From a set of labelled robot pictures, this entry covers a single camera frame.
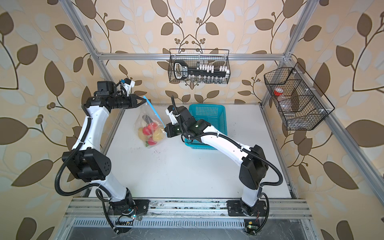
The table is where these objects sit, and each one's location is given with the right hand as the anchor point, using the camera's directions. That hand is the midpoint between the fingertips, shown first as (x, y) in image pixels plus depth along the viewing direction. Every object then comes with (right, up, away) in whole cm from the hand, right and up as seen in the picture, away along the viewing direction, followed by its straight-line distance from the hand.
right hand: (165, 130), depth 76 cm
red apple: (-13, -1, +11) cm, 17 cm away
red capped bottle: (+61, +20, +5) cm, 65 cm away
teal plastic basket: (+30, +9, +36) cm, 48 cm away
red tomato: (-12, -9, +16) cm, 22 cm away
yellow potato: (-19, -5, +18) cm, 27 cm away
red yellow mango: (-8, +2, +9) cm, 12 cm away
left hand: (-11, +17, +2) cm, 20 cm away
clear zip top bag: (-12, +11, +7) cm, 18 cm away
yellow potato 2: (-6, -4, +10) cm, 13 cm away
